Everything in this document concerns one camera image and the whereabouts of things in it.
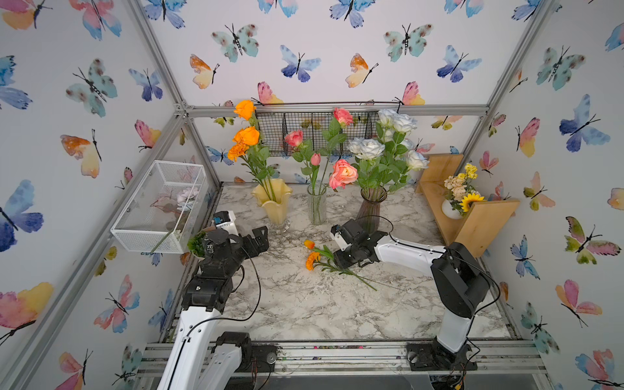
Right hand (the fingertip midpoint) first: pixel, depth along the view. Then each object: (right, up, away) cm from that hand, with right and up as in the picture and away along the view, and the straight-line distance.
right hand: (339, 256), depth 91 cm
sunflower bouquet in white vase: (+42, +22, -4) cm, 48 cm away
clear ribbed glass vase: (-8, +20, +8) cm, 23 cm away
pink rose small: (-9, +35, -5) cm, 36 cm away
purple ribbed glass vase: (+11, +16, +3) cm, 20 cm away
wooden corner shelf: (+46, +11, -8) cm, 49 cm away
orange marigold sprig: (-10, -2, 0) cm, 10 cm away
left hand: (-26, +12, -17) cm, 33 cm away
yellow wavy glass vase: (-25, +23, +3) cm, 34 cm away
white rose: (+8, +31, -8) cm, 33 cm away
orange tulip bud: (-12, +3, +7) cm, 14 cm away
